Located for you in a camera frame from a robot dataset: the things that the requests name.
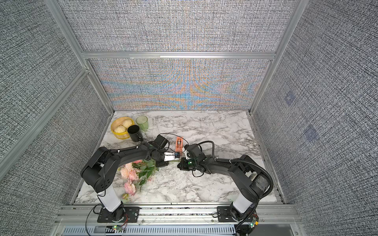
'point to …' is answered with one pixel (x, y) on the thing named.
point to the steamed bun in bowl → (120, 129)
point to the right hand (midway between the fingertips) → (176, 163)
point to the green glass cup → (142, 121)
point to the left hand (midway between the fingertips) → (169, 159)
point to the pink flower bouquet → (138, 172)
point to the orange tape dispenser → (179, 144)
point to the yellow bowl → (119, 121)
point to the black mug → (135, 133)
